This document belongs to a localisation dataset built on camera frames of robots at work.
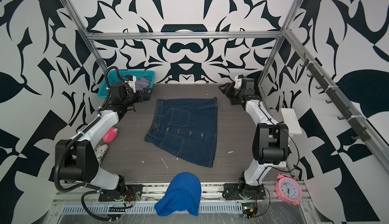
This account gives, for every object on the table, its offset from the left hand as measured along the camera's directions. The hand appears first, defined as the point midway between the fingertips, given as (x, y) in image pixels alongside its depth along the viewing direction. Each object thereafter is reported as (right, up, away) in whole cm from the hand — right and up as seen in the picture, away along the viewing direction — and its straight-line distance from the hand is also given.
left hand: (146, 86), depth 85 cm
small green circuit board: (+52, -58, -14) cm, 79 cm away
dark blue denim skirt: (+22, -25, +12) cm, 36 cm away
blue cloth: (+22, -49, -16) cm, 56 cm away
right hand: (+43, 0, +3) cm, 43 cm away
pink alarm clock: (+72, -50, -11) cm, 88 cm away
